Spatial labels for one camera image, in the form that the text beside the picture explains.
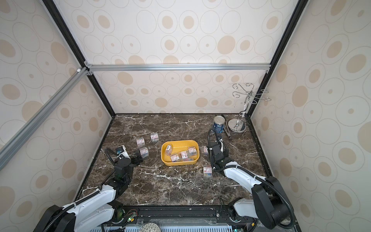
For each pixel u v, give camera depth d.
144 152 0.95
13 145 0.52
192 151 0.95
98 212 0.57
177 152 0.95
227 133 1.06
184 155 0.93
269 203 0.42
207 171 0.87
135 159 0.76
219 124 1.02
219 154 0.67
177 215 0.75
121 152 0.71
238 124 1.10
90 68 0.90
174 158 0.92
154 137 1.03
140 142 1.00
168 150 0.94
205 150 0.96
